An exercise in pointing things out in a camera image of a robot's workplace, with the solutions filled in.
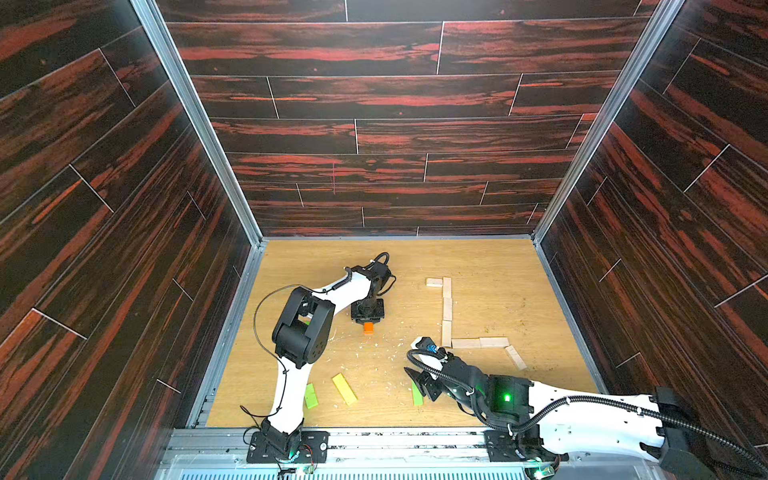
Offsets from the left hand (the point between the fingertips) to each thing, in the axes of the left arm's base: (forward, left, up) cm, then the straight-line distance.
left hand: (374, 321), depth 98 cm
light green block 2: (-28, -11, +17) cm, 35 cm away
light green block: (-24, +17, 0) cm, 30 cm away
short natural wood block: (+15, -21, +2) cm, 26 cm away
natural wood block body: (-5, -23, +1) cm, 24 cm away
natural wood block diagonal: (-8, -28, +2) cm, 29 cm away
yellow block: (-23, +8, +1) cm, 24 cm away
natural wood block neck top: (+13, -25, +2) cm, 29 cm away
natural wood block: (-8, -37, +2) cm, 38 cm away
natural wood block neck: (+5, -25, +2) cm, 25 cm away
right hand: (-18, -13, +14) cm, 26 cm away
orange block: (-4, +2, +2) cm, 5 cm away
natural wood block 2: (-12, -43, +2) cm, 45 cm away
